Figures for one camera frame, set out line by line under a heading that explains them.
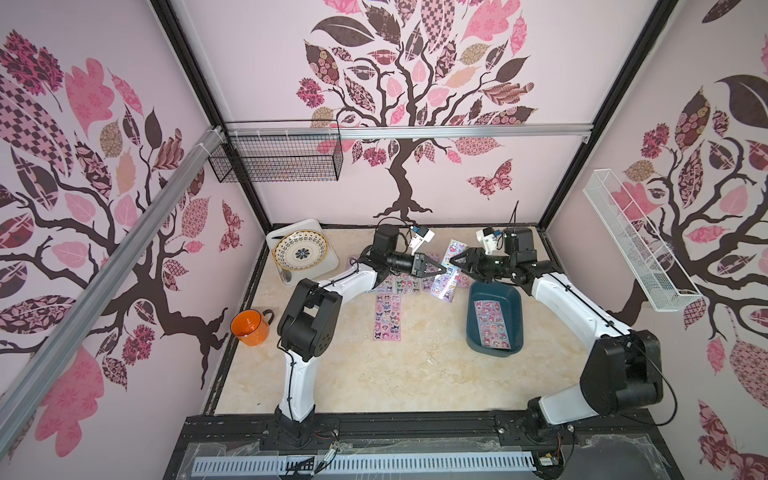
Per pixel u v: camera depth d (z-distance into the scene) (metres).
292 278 1.06
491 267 0.72
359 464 0.70
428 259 0.79
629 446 0.71
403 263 0.78
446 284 0.81
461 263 0.79
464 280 0.83
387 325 0.92
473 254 0.75
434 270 0.82
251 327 0.87
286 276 1.06
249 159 1.04
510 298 0.96
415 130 0.94
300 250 1.13
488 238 0.78
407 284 1.03
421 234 0.80
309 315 0.57
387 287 1.02
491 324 0.92
